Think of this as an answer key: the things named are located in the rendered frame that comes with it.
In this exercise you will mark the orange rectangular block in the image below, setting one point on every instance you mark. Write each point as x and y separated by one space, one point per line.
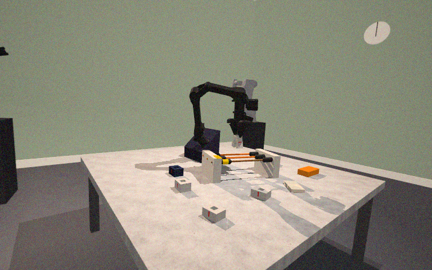
308 171

